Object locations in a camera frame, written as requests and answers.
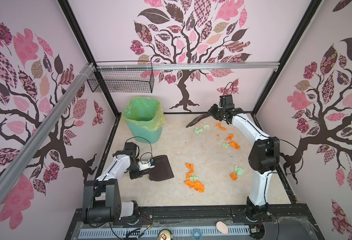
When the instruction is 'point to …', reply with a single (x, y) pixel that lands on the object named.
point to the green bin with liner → (144, 117)
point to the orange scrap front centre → (196, 184)
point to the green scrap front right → (239, 171)
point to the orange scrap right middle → (233, 143)
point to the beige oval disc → (222, 227)
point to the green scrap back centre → (199, 131)
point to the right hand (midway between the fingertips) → (209, 108)
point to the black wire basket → (124, 77)
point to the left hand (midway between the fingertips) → (136, 172)
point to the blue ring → (196, 234)
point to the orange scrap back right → (219, 125)
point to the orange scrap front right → (233, 176)
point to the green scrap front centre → (193, 177)
